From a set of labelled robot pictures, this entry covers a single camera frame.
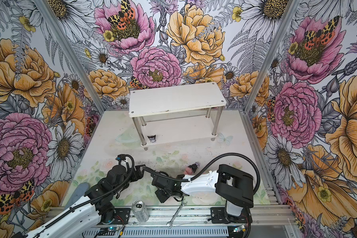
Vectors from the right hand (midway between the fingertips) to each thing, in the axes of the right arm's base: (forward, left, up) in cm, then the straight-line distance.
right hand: (162, 197), depth 80 cm
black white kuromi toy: (+30, +7, +11) cm, 33 cm away
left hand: (+12, +13, +6) cm, 19 cm away
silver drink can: (-8, +7, +14) cm, 18 cm away
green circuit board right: (-14, -38, -1) cm, 41 cm away
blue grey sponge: (+3, +44, +3) cm, 45 cm away
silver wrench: (-4, -11, 0) cm, 11 cm away
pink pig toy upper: (+13, -14, +2) cm, 20 cm away
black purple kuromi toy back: (+16, -18, +1) cm, 24 cm away
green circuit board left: (-14, +25, -1) cm, 28 cm away
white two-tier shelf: (+31, -10, +31) cm, 45 cm away
